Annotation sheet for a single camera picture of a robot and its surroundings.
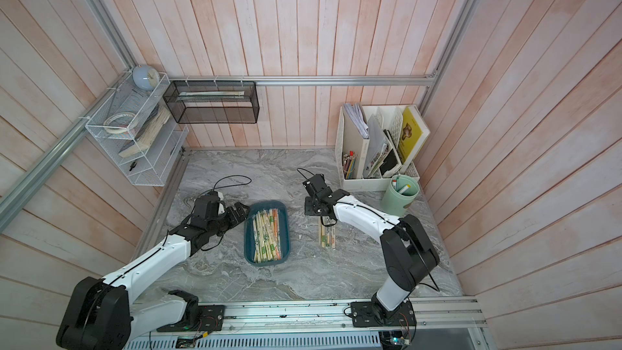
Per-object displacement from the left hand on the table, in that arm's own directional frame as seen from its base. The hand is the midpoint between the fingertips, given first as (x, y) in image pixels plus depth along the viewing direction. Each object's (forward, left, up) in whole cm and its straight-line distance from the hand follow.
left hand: (243, 216), depth 87 cm
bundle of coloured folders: (+19, -40, +8) cm, 45 cm away
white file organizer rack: (+18, -45, +20) cm, 52 cm away
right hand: (+6, -25, -1) cm, 26 cm away
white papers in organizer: (+32, -43, +22) cm, 58 cm away
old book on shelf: (+27, +31, +24) cm, 48 cm away
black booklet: (+23, -58, +3) cm, 63 cm away
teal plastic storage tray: (-3, -8, -6) cm, 11 cm away
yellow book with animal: (+29, -65, +13) cm, 73 cm away
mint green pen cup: (+6, -57, +6) cm, 58 cm away
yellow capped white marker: (+12, -62, +2) cm, 63 cm away
